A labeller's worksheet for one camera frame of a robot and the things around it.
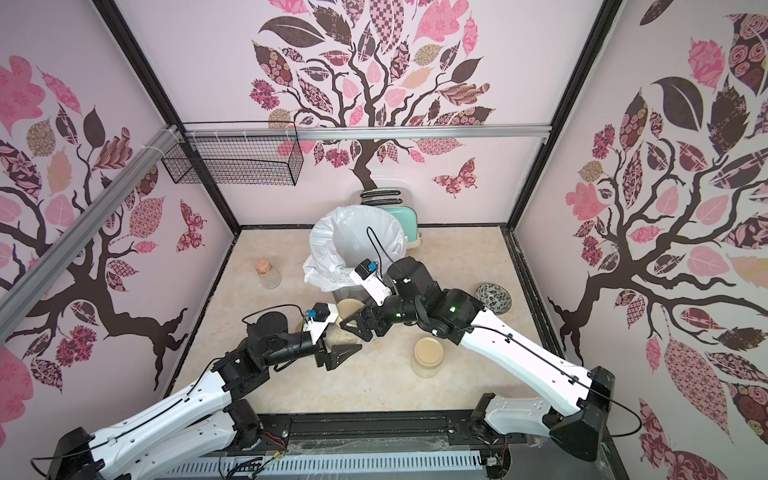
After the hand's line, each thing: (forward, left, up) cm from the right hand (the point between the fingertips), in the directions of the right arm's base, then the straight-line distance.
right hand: (353, 312), depth 64 cm
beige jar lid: (+1, +1, 0) cm, 2 cm away
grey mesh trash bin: (+17, +3, -18) cm, 25 cm away
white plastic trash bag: (+32, +6, -9) cm, 34 cm away
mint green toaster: (+51, -11, -12) cm, 54 cm away
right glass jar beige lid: (-2, -18, -19) cm, 26 cm away
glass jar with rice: (-2, +5, -7) cm, 9 cm away
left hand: (-2, 0, -9) cm, 9 cm away
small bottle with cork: (+26, +33, -23) cm, 48 cm away
